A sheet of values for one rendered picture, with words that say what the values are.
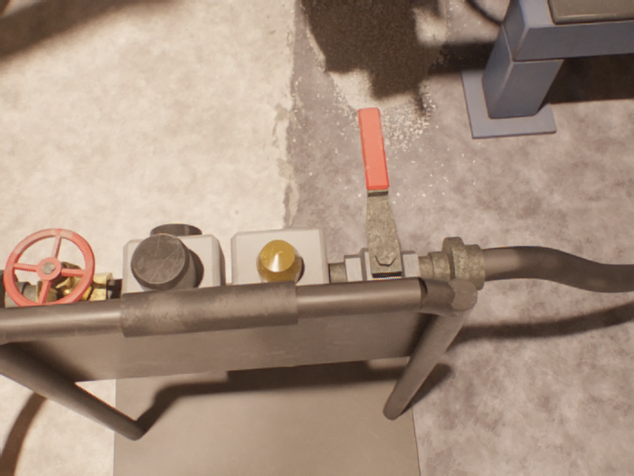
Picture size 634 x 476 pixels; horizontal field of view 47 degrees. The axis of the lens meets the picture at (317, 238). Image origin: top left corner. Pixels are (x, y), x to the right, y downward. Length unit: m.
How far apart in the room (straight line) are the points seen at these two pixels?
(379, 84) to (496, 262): 0.66
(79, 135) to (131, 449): 0.52
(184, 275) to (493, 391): 0.62
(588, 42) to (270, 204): 0.52
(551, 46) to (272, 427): 0.67
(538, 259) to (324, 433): 0.49
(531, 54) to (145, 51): 0.65
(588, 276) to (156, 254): 0.40
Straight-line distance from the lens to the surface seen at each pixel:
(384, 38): 1.32
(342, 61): 1.29
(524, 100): 1.22
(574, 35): 1.10
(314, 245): 0.63
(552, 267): 0.68
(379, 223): 0.63
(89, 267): 0.60
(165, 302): 0.51
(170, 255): 0.59
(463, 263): 0.64
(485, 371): 1.09
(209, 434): 1.06
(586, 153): 1.27
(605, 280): 0.76
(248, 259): 0.63
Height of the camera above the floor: 1.04
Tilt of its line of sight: 68 degrees down
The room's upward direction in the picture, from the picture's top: straight up
